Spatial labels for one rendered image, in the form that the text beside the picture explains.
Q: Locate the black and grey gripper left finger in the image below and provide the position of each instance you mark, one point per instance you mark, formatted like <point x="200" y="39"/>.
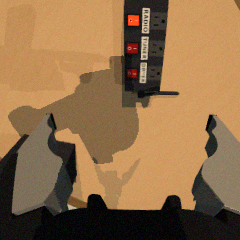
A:
<point x="34" y="184"/>

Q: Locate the black power strip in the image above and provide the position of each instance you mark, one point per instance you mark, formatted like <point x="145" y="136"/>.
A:
<point x="145" y="24"/>

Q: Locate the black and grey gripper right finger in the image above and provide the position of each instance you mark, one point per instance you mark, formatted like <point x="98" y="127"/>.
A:
<point x="216" y="188"/>

